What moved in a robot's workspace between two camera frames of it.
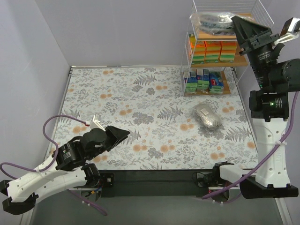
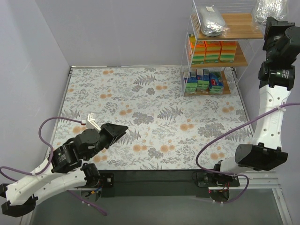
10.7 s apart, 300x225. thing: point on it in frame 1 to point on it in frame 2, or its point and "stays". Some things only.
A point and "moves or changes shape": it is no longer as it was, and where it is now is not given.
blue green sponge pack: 215,82 stays
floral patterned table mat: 168,130 stays
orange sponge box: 227,51 stays
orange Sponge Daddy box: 198,49 stays
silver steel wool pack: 216,23 moves or changes shape
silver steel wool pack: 206,115 to 264,9
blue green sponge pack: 202,84 stays
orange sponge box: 213,49 stays
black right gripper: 255,41 to 271,24
